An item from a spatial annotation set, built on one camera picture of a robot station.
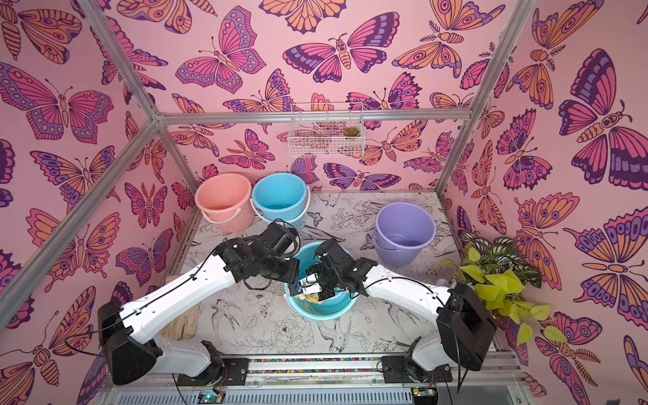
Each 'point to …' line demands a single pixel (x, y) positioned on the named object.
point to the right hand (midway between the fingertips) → (304, 276)
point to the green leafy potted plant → (498, 269)
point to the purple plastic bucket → (401, 231)
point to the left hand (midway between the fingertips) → (302, 271)
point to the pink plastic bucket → (226, 200)
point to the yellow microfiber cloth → (313, 298)
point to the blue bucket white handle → (280, 196)
